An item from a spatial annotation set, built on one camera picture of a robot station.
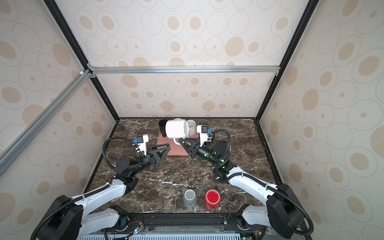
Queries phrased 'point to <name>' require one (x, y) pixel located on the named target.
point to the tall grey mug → (203, 122)
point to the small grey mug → (190, 199)
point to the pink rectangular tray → (175, 149)
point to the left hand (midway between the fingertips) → (172, 150)
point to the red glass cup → (212, 199)
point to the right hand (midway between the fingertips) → (180, 142)
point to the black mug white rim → (162, 124)
